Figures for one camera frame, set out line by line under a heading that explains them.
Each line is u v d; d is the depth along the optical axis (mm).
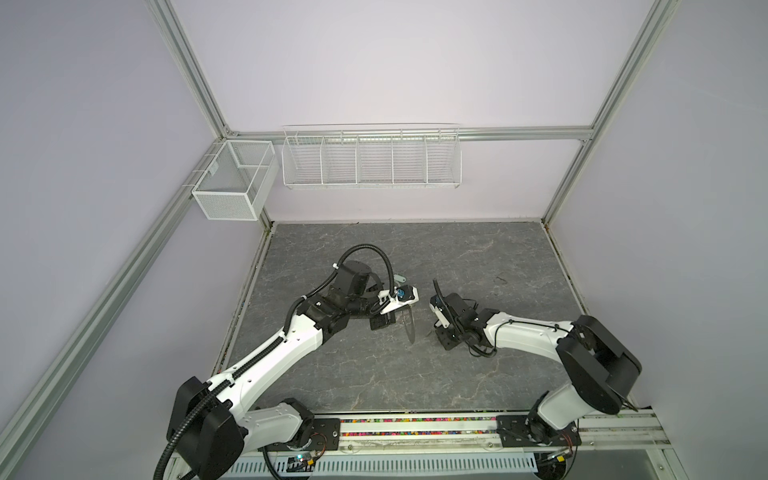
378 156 995
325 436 733
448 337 808
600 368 446
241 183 1055
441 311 747
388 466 1577
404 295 618
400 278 1044
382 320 656
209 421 383
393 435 751
